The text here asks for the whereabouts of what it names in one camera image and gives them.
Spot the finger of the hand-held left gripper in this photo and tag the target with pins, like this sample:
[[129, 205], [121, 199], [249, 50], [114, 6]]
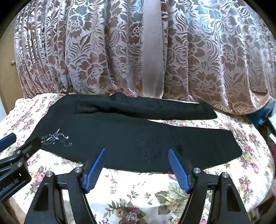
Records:
[[29, 147], [7, 141]]

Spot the floral bed sheet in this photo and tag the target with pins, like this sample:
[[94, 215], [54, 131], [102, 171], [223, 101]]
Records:
[[151, 193]]

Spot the blue object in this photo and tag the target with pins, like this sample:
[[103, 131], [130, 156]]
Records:
[[258, 117]]

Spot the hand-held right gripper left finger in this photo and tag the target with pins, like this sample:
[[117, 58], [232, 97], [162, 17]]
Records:
[[94, 172]]

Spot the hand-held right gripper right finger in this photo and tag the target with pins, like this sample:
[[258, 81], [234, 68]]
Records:
[[179, 170]]

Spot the brown floral curtain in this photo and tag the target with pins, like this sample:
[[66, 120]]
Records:
[[86, 53]]

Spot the black pants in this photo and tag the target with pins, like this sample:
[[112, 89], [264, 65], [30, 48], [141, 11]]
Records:
[[129, 137]]

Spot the wooden door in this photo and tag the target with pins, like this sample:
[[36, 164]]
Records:
[[8, 64]]

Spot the plain pink curtain strip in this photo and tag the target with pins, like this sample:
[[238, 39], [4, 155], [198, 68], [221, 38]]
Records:
[[152, 53]]

